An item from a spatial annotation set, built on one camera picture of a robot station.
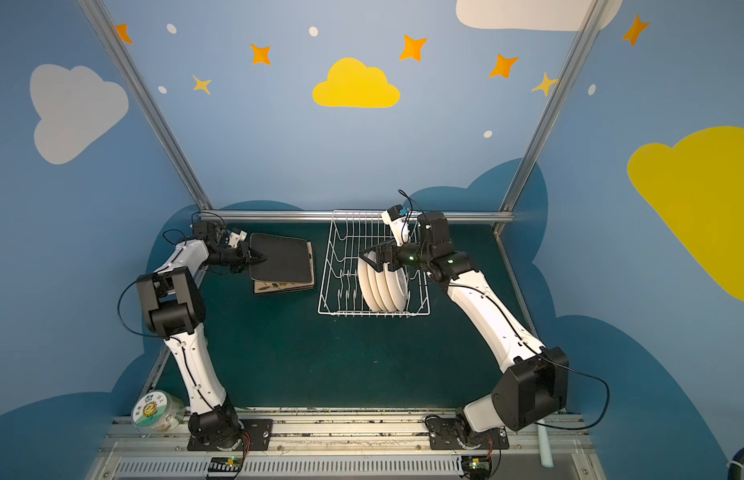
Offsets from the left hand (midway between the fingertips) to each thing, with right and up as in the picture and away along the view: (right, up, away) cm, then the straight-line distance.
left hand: (263, 258), depth 100 cm
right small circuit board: (+64, -52, -27) cm, 87 cm away
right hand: (+38, +3, -25) cm, 46 cm away
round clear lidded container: (-14, -36, -30) cm, 49 cm away
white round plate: (+36, -8, -15) cm, 39 cm away
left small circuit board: (+1, -52, -27) cm, 59 cm away
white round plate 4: (+48, -9, -2) cm, 49 cm away
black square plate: (+7, 0, +5) cm, 9 cm away
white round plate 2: (+39, -9, -14) cm, 42 cm away
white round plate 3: (+42, -10, -14) cm, 45 cm away
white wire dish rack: (+30, -9, +1) cm, 32 cm away
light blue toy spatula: (+80, -46, -29) cm, 97 cm away
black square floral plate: (+7, 0, +5) cm, 9 cm away
